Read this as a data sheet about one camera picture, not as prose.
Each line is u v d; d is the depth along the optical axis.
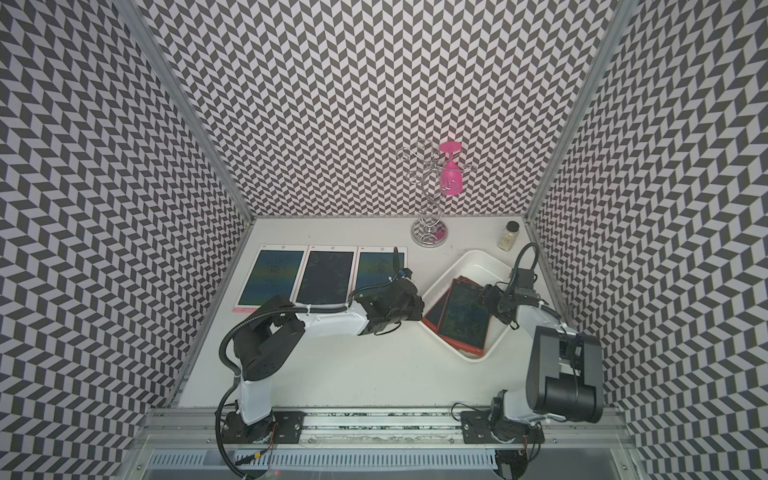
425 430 0.75
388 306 0.69
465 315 0.91
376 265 1.05
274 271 1.02
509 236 1.02
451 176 1.00
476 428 0.74
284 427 0.75
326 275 1.02
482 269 1.05
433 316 0.91
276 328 0.54
